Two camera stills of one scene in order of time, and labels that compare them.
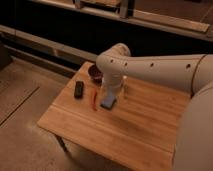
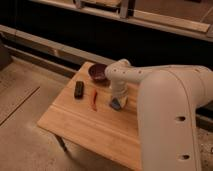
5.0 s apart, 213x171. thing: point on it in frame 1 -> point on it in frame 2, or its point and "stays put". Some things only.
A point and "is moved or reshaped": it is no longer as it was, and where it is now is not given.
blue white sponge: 108,101 is moved or reshaped
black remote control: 79,89 stays put
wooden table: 141,128 stays put
